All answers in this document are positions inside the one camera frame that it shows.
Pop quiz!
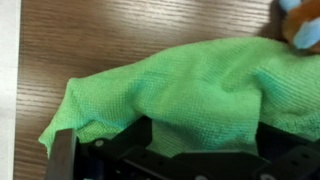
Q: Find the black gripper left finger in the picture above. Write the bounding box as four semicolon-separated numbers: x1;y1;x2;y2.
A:
111;114;154;158

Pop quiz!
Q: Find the green microfiber towel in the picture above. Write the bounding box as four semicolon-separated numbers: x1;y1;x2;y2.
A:
37;35;320;160

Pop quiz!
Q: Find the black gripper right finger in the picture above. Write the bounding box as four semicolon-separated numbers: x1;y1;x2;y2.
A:
255;121;314;162

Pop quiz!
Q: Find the blue and brown plush toy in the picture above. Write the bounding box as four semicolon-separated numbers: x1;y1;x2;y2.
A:
278;0;320;54

